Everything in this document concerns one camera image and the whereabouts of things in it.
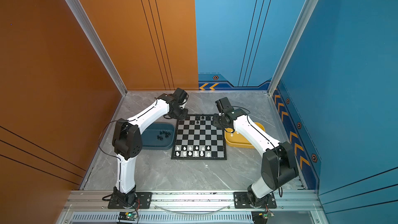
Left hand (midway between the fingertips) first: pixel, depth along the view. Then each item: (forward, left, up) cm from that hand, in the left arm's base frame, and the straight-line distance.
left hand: (184, 115), depth 94 cm
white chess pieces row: (-20, -6, -7) cm, 22 cm away
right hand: (-7, -19, +4) cm, 20 cm away
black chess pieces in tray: (-8, +11, -10) cm, 17 cm away
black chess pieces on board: (+3, -11, -7) cm, 13 cm away
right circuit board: (-50, -39, -11) cm, 64 cm away
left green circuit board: (-50, +23, -11) cm, 56 cm away
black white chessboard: (-11, -8, -8) cm, 16 cm away
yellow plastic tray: (-12, -30, -8) cm, 34 cm away
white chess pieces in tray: (-9, -29, -7) cm, 31 cm away
